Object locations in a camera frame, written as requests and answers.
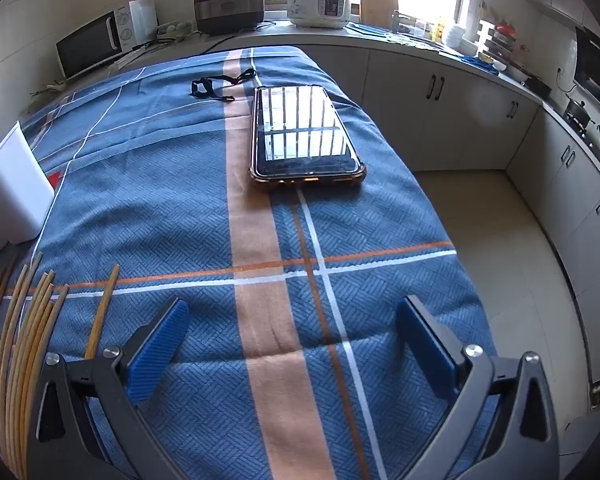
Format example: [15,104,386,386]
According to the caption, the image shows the black cord strap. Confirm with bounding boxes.
[190,67,257,103]

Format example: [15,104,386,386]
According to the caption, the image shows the black rice cooker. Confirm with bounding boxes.
[193,0,266,36]

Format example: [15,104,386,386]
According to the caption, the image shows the blue cloth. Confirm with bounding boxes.
[460,52,496,68]

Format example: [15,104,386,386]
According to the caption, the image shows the black range hood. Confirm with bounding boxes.
[574,25,600,116]

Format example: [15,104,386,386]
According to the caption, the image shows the white utensil holder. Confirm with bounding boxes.
[0,121,56,251]

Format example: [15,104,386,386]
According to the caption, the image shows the blue plaid tablecloth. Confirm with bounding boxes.
[0,45,498,480]

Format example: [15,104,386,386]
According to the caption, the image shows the metal faucet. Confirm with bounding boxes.
[392,10,416,36]

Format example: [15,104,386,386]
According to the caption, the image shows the black tray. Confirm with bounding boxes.
[525,76,553,98]

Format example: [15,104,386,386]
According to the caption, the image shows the brown wooden chopstick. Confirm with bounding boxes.
[85,264,121,360]

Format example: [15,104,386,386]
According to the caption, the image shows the stack of white bowls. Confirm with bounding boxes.
[445,24,473,53]

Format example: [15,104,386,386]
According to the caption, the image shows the black smartphone clear case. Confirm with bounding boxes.
[250,85,367,192]

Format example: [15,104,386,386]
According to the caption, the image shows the condiment rack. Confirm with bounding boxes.
[477,17,518,58]

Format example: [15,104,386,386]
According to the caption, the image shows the black power cable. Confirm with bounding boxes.
[200,19,276,56]

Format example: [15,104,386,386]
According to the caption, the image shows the pile of wooden chopsticks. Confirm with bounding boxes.
[0,250,71,466]

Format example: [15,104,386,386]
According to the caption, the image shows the wooden cutting board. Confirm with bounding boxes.
[359,0,399,26]

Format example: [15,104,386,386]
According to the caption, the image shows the white kitchen base cabinets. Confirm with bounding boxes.
[300,35,600,383]

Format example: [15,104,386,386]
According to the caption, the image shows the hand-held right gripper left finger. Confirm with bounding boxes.
[29,296,191,480]

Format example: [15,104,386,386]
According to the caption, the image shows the blue plastic tray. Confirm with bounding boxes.
[352,22,398,36]

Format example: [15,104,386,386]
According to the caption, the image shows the black cooking pot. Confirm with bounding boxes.
[564,99,593,128]

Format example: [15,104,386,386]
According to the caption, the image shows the white microwave oven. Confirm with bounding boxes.
[55,0,158,81]

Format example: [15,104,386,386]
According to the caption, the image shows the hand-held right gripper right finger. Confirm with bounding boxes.
[396,294,562,480]

